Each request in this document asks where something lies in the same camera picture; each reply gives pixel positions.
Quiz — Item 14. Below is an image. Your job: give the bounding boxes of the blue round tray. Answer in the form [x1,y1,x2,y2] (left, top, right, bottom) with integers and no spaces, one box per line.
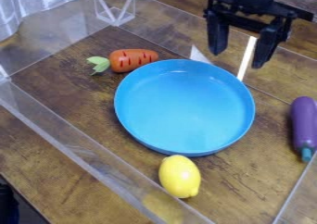
[114,59,256,156]

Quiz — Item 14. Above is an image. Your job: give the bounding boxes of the purple toy eggplant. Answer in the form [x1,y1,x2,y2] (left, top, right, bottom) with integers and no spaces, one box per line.
[292,96,317,162]

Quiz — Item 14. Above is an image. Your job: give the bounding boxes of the yellow toy lemon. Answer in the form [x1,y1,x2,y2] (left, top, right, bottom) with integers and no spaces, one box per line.
[158,155,201,198]

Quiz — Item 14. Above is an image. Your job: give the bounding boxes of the orange toy carrot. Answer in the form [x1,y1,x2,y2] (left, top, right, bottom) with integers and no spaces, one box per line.
[87,49,159,74]

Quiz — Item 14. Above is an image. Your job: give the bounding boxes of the clear acrylic enclosure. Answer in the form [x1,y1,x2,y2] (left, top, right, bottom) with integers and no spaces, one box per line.
[0,0,317,224]

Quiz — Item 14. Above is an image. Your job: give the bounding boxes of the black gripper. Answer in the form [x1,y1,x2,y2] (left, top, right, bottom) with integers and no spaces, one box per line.
[202,0,299,69]

